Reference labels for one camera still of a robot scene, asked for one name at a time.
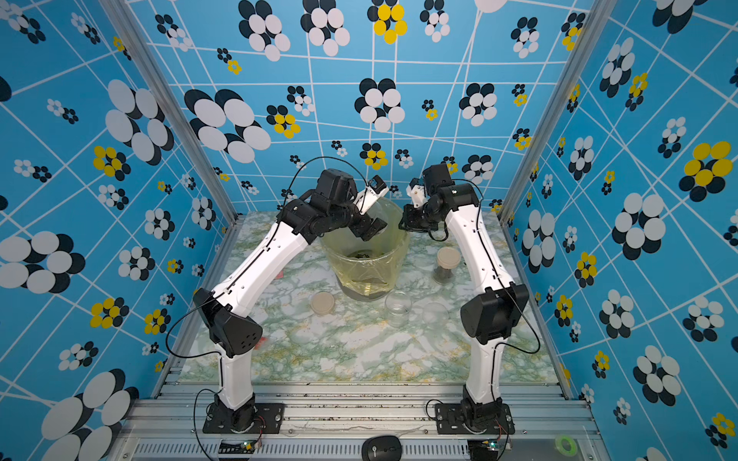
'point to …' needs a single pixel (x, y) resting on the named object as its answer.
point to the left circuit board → (236, 447)
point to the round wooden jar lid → (322, 303)
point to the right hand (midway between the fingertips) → (407, 224)
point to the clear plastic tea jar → (398, 303)
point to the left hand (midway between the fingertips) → (378, 207)
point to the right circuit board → (483, 448)
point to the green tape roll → (558, 445)
